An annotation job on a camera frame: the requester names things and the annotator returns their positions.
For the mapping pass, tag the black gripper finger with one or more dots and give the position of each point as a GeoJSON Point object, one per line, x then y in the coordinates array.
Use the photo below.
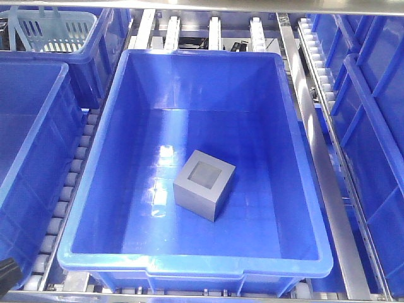
{"type": "Point", "coordinates": [9, 273]}

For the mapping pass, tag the grey block with square hole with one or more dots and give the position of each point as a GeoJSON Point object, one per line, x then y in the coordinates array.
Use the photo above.
{"type": "Point", "coordinates": [202, 202]}

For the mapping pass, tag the blue bin holding basket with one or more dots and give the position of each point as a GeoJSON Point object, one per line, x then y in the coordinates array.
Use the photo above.
{"type": "Point", "coordinates": [94, 63]}

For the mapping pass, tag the blue bin receiving block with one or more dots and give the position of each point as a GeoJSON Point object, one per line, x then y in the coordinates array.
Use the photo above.
{"type": "Point", "coordinates": [221, 94]}

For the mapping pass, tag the pale slotted plastic basket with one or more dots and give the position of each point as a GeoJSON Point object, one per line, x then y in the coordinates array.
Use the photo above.
{"type": "Point", "coordinates": [57, 28]}

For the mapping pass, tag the steel roller rack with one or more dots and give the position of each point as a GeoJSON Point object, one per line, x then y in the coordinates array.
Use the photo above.
{"type": "Point", "coordinates": [315, 142]}

